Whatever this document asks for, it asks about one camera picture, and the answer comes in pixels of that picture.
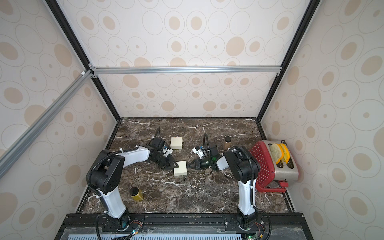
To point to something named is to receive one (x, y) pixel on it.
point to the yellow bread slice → (285, 153)
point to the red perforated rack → (266, 173)
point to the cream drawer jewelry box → (176, 143)
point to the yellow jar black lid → (136, 193)
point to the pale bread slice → (277, 151)
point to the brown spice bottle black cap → (227, 142)
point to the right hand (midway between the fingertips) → (187, 170)
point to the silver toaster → (267, 143)
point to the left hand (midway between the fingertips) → (179, 166)
